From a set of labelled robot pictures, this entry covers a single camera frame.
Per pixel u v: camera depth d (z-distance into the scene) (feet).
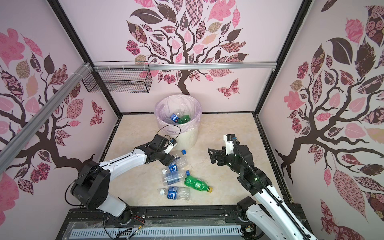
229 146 2.07
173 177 2.67
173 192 2.49
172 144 2.63
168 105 3.04
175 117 3.11
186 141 2.89
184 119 3.26
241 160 1.72
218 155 2.05
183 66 3.06
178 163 2.85
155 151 2.24
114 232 2.29
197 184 2.60
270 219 1.81
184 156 3.12
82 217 2.44
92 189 1.43
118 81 3.99
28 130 1.81
